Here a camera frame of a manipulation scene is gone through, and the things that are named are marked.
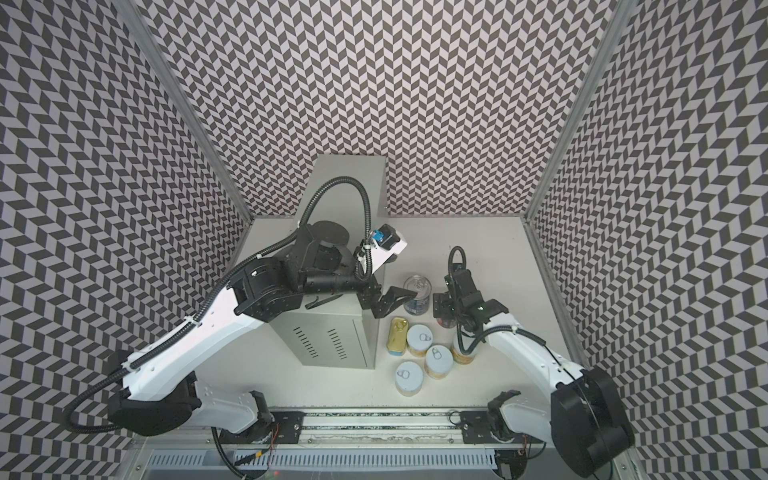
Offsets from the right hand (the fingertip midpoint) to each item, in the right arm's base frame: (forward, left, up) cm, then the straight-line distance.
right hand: (450, 309), depth 86 cm
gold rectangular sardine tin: (-8, +15, -1) cm, 17 cm away
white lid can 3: (-13, -1, -2) cm, 13 cm away
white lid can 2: (-14, +4, -2) cm, 15 cm away
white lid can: (-8, +9, -2) cm, 12 cm away
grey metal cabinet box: (-14, +28, +20) cm, 37 cm away
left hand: (-9, +14, +30) cm, 35 cm away
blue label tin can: (-3, +1, -4) cm, 4 cm away
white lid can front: (-18, +13, -1) cm, 22 cm away
